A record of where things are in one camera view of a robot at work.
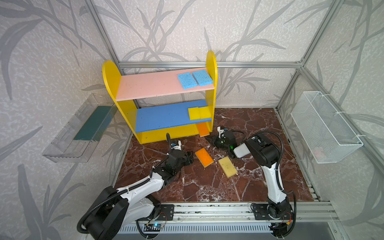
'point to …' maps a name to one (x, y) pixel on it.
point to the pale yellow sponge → (227, 166)
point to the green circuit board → (153, 227)
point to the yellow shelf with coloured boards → (154, 104)
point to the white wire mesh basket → (328, 137)
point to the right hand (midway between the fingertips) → (205, 133)
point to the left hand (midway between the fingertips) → (192, 149)
